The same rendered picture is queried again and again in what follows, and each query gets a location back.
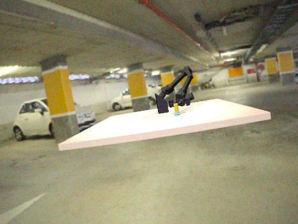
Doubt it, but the yellow cylinder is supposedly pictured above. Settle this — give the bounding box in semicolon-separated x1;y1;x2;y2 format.
174;103;179;112

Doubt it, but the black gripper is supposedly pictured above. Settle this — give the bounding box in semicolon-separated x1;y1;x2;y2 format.
168;98;190;108

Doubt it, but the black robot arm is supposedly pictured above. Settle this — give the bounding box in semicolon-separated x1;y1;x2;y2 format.
159;66;194;101

